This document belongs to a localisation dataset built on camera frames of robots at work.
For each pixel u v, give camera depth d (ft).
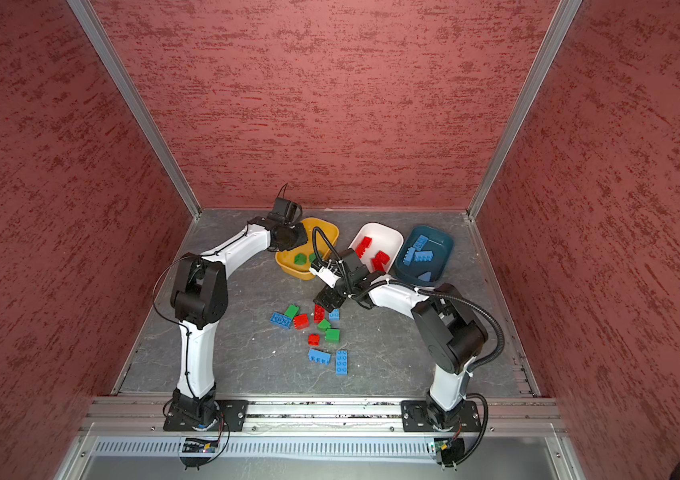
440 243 3.59
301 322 2.94
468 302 1.45
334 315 2.93
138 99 2.88
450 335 1.57
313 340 2.81
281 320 2.95
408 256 3.40
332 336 2.81
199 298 1.83
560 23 2.38
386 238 3.56
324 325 2.88
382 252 3.49
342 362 2.69
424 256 3.40
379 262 3.34
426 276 3.25
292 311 2.98
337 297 2.67
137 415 2.48
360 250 3.47
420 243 3.60
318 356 2.69
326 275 2.65
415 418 2.42
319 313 3.02
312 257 3.41
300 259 3.39
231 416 2.42
